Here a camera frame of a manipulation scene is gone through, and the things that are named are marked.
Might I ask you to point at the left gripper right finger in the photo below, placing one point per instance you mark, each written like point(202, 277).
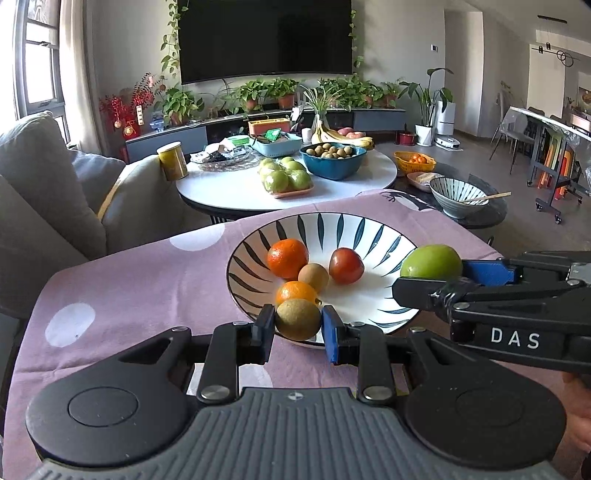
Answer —
point(365, 347)

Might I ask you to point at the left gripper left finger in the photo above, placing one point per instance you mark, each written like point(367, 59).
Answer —
point(233, 345)

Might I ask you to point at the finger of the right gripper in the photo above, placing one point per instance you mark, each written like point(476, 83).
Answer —
point(435, 296)
point(492, 272)

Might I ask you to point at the green apple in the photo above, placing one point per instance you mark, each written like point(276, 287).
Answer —
point(432, 262)

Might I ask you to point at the kiwi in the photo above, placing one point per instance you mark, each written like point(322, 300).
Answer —
point(298, 319)
point(315, 276)

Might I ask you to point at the red tomato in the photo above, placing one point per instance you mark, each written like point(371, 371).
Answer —
point(346, 266)

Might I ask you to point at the small orange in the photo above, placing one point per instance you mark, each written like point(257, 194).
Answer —
point(296, 290)

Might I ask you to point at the large orange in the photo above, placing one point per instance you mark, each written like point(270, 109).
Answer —
point(286, 258)

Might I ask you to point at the person's right hand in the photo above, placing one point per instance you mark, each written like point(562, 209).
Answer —
point(576, 399)

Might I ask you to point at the white blue striped plate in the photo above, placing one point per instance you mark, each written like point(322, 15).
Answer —
point(382, 250)

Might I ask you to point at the striped bowl with spoon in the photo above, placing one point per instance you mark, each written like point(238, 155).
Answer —
point(460, 199)

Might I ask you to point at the pink dotted tablecloth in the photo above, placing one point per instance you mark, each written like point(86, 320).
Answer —
point(89, 312)

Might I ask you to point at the orange basket of tangerines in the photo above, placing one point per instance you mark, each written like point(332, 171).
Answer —
point(411, 162)

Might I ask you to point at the round white coffee table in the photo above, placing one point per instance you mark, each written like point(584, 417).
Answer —
point(239, 193)

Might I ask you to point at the blue bowl of kiwis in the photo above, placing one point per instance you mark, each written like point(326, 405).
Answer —
point(333, 160)

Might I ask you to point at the tray of green apples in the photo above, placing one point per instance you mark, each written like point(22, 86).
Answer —
point(284, 176)

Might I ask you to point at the tall potted plant white pot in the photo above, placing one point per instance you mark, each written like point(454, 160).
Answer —
point(428, 100)

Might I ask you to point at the glass dish of snacks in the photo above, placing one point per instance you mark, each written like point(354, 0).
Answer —
point(224, 157)

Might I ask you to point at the yellow jar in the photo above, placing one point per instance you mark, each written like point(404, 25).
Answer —
point(172, 161)

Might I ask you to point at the banana bunch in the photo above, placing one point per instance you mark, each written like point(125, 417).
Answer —
point(322, 134)

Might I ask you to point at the light blue tray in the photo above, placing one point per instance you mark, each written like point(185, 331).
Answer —
point(286, 145)

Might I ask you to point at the grey sofa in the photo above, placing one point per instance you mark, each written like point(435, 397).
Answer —
point(63, 208)

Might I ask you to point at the orange box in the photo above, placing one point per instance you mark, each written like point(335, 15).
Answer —
point(260, 127)

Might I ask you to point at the grey tv cabinet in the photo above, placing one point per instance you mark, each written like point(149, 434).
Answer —
point(195, 136)

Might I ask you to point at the red berry decoration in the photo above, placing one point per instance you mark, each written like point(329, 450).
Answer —
point(125, 111)

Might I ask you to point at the window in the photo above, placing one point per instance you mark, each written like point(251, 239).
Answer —
point(30, 70)

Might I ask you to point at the black wall television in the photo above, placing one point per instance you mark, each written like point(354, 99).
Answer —
point(225, 39)

